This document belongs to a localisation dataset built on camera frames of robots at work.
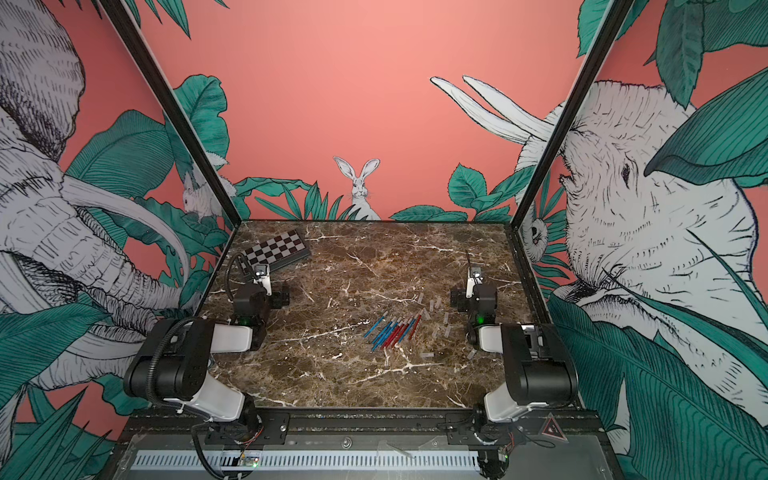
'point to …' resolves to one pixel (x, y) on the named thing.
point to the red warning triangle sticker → (552, 429)
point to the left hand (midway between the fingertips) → (271, 277)
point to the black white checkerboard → (278, 251)
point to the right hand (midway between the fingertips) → (471, 280)
